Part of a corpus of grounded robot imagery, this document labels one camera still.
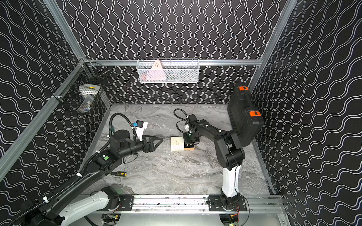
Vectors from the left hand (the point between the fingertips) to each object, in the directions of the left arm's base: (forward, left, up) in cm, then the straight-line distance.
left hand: (159, 136), depth 69 cm
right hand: (+13, -14, -25) cm, 32 cm away
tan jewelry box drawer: (+10, -16, -26) cm, 32 cm away
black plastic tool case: (+17, -47, -3) cm, 50 cm away
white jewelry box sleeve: (+10, -8, -24) cm, 27 cm away
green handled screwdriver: (+21, +42, -28) cm, 54 cm away
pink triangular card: (+42, +8, +7) cm, 43 cm away
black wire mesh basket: (+44, +58, +4) cm, 73 cm away
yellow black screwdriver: (-11, +23, -25) cm, 36 cm away
